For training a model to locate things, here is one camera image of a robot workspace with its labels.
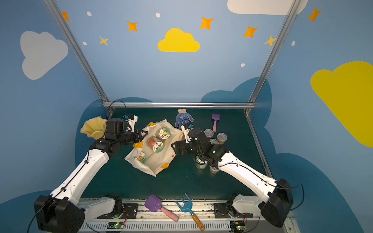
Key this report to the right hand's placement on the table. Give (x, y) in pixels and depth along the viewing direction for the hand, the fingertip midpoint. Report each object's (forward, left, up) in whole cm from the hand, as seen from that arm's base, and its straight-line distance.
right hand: (179, 141), depth 75 cm
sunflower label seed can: (+15, +14, -14) cm, 24 cm away
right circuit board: (-33, -31, -24) cm, 51 cm away
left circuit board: (-36, +29, -22) cm, 52 cm away
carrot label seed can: (+6, +17, -14) cm, 23 cm away
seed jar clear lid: (+16, -26, -18) cm, 36 cm away
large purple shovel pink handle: (-26, +13, -22) cm, 36 cm away
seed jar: (-7, -20, -18) cm, 28 cm away
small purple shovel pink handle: (+39, -25, -22) cm, 51 cm away
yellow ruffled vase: (+10, +54, -6) cm, 55 cm away
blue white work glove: (+41, +3, -23) cm, 47 cm away
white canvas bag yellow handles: (-4, +15, -18) cm, 24 cm away
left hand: (+5, +17, +1) cm, 18 cm away
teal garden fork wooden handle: (-26, -6, -22) cm, 35 cm away
